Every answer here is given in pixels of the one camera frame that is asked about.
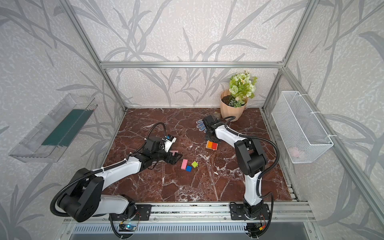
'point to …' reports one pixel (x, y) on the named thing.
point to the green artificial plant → (241, 86)
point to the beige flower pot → (230, 113)
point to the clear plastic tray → (49, 141)
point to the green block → (194, 164)
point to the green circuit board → (127, 227)
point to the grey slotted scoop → (216, 115)
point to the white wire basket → (304, 138)
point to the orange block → (209, 144)
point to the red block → (214, 146)
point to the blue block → (188, 168)
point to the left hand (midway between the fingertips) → (178, 147)
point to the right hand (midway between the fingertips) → (211, 133)
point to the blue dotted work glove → (201, 125)
